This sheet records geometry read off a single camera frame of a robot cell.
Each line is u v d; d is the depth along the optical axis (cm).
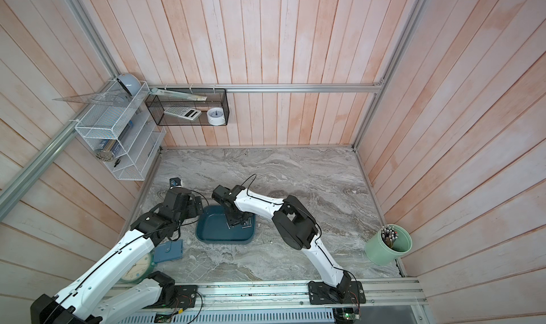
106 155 77
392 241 72
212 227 88
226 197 68
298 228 55
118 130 71
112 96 84
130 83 84
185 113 98
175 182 68
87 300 40
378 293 76
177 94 92
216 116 94
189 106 102
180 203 60
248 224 90
